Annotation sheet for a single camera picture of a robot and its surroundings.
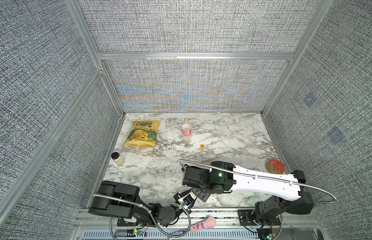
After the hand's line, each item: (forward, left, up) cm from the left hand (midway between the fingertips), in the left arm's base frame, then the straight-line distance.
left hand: (197, 189), depth 73 cm
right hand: (-1, 0, +9) cm, 9 cm away
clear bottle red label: (+33, +4, +4) cm, 33 cm away
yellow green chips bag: (+40, +32, -4) cm, 51 cm away
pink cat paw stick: (-13, -5, -6) cm, 15 cm away
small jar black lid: (+20, +44, -3) cm, 48 cm away
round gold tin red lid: (+13, -48, -7) cm, 50 cm away
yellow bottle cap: (+31, -7, -10) cm, 33 cm away
